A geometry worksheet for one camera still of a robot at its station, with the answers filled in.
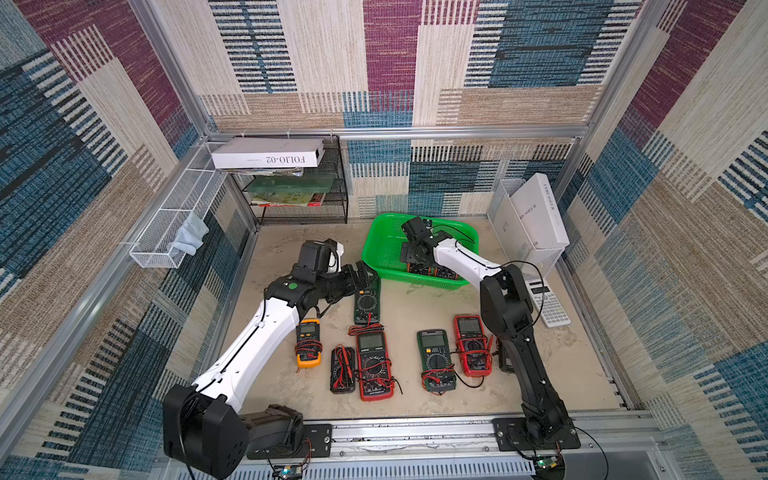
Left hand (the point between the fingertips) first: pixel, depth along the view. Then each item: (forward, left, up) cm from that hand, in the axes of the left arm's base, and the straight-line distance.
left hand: (365, 278), depth 78 cm
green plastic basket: (+23, -4, -16) cm, 29 cm away
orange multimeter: (+15, -20, -18) cm, 30 cm away
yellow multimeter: (-11, +17, -17) cm, 26 cm away
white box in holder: (+25, -54, -2) cm, 59 cm away
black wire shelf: (+36, +18, -3) cm, 41 cm away
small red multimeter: (-13, -30, -17) cm, 36 cm away
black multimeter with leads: (-18, +6, -17) cm, 26 cm away
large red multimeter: (-17, -2, -18) cm, 24 cm away
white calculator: (+3, -57, -21) cm, 60 cm away
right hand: (+21, -16, -16) cm, 31 cm away
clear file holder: (+23, -47, -10) cm, 53 cm away
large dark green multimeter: (+3, +1, -18) cm, 19 cm away
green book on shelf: (+36, +27, 0) cm, 44 cm away
